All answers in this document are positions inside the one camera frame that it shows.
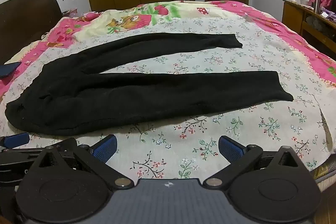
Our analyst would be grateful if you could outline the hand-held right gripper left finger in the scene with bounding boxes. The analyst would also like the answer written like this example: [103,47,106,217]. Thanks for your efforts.
[33,134,135,190]

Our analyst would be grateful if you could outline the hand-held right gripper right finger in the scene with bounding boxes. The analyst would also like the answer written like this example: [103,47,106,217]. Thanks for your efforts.
[203,135,303,189]

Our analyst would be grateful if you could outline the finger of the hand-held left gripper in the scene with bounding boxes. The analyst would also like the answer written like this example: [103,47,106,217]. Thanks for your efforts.
[0,133,30,149]

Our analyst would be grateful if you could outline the black pants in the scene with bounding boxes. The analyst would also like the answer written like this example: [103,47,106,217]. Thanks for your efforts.
[5,32,294,136]

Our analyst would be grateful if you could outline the dark blue flat case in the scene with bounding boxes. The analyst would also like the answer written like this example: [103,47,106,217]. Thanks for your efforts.
[0,62,22,80]

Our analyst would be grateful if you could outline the white floral bedsheet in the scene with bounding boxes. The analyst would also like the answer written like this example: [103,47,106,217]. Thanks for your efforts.
[0,13,335,180]

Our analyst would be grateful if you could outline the dark wooden headboard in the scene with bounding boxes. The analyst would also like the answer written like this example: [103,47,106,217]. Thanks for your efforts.
[0,0,63,65]

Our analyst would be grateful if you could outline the pink cartoon print quilt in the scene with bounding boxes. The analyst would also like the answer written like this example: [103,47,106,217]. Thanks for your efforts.
[0,0,336,104]

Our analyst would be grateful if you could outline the wooden desk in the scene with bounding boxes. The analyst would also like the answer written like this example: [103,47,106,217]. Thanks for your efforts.
[282,0,336,43]

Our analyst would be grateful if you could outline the purple cloth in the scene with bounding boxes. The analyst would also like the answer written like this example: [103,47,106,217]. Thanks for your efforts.
[321,7,336,22]

